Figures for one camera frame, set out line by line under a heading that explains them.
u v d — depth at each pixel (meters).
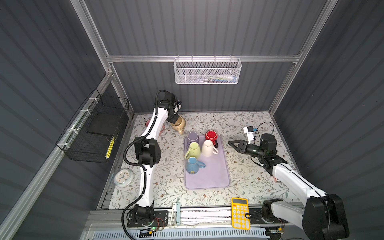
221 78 0.92
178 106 0.88
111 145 0.72
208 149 0.92
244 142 0.71
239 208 0.75
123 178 0.85
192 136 1.08
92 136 0.72
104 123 0.77
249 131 0.74
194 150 0.89
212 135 0.96
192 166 0.84
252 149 0.70
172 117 0.85
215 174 0.90
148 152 0.60
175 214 0.73
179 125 0.93
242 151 0.71
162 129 0.66
